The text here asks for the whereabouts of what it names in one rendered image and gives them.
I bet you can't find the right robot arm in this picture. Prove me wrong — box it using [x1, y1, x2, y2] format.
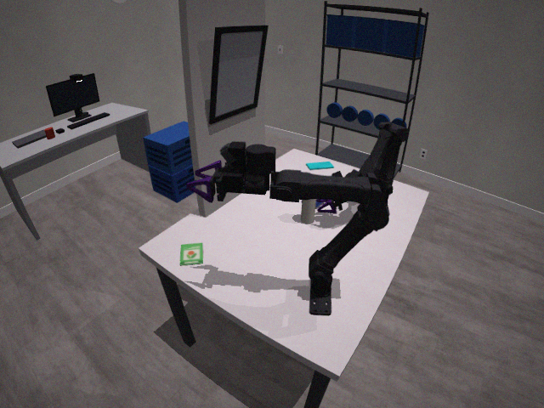
[345, 122, 409, 216]

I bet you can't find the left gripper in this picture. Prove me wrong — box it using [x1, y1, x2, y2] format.
[186, 161, 246, 202]

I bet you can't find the black rectangular frame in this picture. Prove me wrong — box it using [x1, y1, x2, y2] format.
[209, 25, 268, 124]

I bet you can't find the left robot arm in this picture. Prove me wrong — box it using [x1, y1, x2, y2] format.
[220, 141, 389, 315]

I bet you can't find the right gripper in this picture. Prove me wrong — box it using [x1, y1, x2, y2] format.
[317, 199, 346, 214]

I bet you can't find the grey mirror glass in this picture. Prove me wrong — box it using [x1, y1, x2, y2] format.
[216, 31, 263, 116]

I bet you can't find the teal flat rectangular block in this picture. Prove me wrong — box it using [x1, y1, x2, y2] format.
[306, 161, 334, 170]

